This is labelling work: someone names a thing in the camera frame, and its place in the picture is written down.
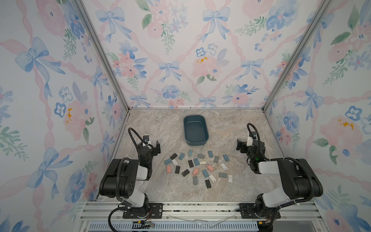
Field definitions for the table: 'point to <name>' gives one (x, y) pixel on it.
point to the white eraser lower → (212, 178)
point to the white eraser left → (175, 162)
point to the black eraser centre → (190, 163)
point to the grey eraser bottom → (195, 180)
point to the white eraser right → (223, 166)
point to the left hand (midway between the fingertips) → (150, 141)
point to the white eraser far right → (230, 178)
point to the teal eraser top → (190, 152)
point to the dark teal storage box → (195, 130)
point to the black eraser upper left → (173, 156)
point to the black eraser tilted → (185, 172)
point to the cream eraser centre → (203, 162)
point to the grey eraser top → (201, 156)
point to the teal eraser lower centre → (205, 173)
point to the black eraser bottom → (208, 183)
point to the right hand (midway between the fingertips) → (247, 139)
